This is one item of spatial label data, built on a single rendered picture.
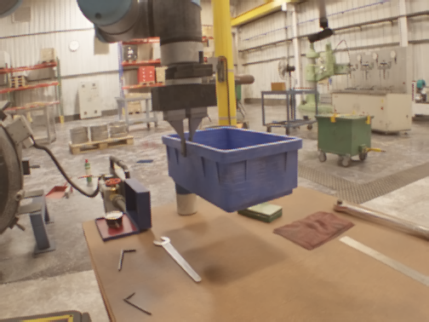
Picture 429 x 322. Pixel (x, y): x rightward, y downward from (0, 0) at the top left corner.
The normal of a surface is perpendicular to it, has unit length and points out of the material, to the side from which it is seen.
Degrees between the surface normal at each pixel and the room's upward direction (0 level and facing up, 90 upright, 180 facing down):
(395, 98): 90
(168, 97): 90
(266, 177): 90
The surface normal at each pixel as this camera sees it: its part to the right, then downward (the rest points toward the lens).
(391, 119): 0.24, 0.21
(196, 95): 0.51, 0.17
